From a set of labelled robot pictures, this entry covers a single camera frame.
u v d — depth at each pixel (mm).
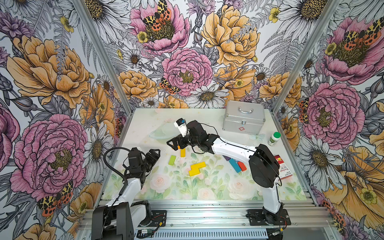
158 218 734
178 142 754
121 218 415
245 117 1015
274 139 967
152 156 784
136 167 674
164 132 1086
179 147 761
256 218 750
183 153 994
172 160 941
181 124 752
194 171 923
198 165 922
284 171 857
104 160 662
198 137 677
